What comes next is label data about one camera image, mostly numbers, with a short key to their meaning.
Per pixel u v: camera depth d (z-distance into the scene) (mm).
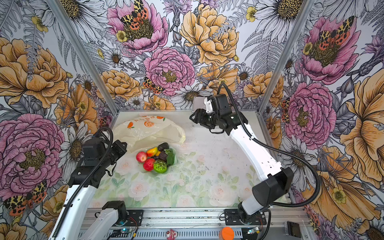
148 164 849
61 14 731
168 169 853
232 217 734
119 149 646
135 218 736
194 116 672
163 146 896
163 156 849
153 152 894
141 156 852
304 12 731
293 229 697
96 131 987
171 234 664
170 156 870
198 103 1124
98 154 542
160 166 812
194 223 742
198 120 639
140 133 852
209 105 685
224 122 511
